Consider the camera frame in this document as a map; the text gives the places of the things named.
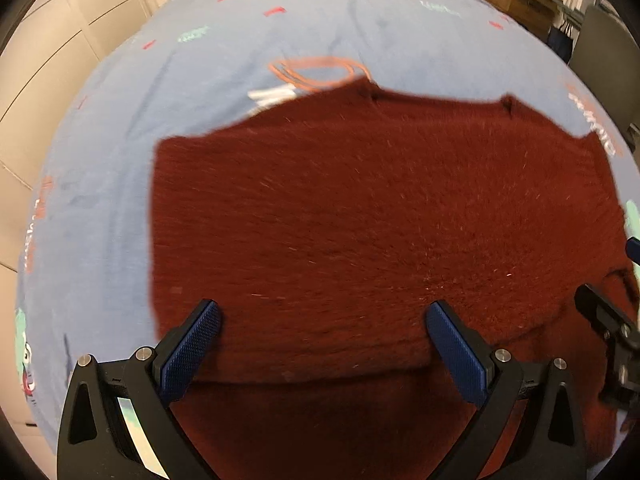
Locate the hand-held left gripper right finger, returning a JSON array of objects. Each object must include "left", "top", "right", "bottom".
[{"left": 425, "top": 301, "right": 587, "bottom": 480}]

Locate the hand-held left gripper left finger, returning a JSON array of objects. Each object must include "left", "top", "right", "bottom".
[{"left": 56, "top": 298, "right": 222, "bottom": 480}]

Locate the dark red knit sweater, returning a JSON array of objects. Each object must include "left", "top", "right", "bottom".
[{"left": 147, "top": 77, "right": 640, "bottom": 480}]

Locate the grey chair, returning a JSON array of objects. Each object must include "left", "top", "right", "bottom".
[{"left": 570, "top": 5, "right": 640, "bottom": 153}]

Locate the dark blue bag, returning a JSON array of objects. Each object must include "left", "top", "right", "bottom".
[{"left": 547, "top": 27, "right": 576, "bottom": 63}]

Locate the wooden cabinet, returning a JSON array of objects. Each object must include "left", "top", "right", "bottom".
[{"left": 475, "top": 0, "right": 563, "bottom": 41}]

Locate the blue cartoon printed blanket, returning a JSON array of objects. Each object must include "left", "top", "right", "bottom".
[{"left": 15, "top": 0, "right": 638, "bottom": 480}]

